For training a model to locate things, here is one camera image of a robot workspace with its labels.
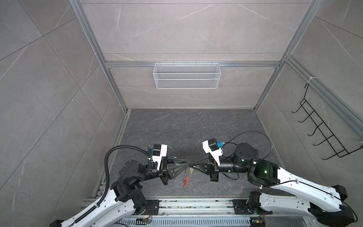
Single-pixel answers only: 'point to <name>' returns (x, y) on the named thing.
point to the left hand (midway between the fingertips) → (187, 161)
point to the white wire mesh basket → (186, 76)
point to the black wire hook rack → (329, 133)
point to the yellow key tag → (191, 170)
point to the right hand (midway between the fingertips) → (191, 164)
